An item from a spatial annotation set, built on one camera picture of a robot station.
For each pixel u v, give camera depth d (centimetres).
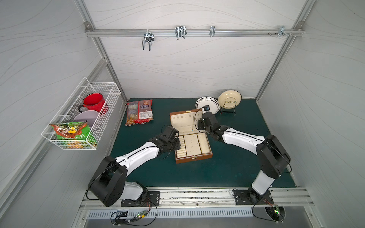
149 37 78
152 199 73
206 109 80
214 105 115
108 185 41
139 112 107
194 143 88
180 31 77
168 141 66
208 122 69
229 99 101
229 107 106
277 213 71
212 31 73
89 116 65
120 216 70
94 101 66
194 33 78
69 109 63
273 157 47
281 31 77
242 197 73
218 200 73
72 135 54
